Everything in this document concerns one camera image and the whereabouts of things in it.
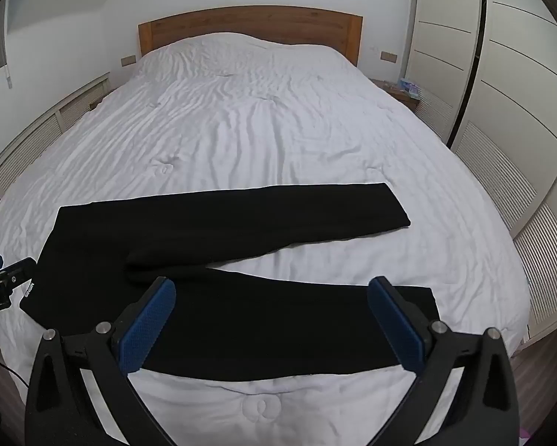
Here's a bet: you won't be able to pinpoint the white duvet bed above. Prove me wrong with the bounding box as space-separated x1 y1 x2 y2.
0 32 532 446

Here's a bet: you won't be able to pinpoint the thin black cable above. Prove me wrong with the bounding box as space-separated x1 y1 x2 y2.
0 355 30 388

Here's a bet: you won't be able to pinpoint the white louvered cabinet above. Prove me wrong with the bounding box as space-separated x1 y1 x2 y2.
0 72 111 224

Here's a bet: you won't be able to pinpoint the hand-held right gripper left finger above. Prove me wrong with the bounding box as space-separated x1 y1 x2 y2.
25 276 177 446

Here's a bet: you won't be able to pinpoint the colourful packets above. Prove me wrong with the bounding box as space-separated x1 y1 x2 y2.
396 77 423 98

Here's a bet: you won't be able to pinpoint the wooden nightstand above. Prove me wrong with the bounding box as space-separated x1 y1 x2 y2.
370 78 421 112

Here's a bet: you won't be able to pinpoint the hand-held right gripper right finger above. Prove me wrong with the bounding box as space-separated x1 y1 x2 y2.
367 276 523 446

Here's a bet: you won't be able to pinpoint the white wardrobe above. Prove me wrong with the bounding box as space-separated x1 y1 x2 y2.
401 0 557 349

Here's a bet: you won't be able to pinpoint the black pants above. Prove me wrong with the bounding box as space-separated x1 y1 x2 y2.
19 183 439 379

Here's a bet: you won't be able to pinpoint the wooden headboard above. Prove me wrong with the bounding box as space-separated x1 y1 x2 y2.
138 4 363 67

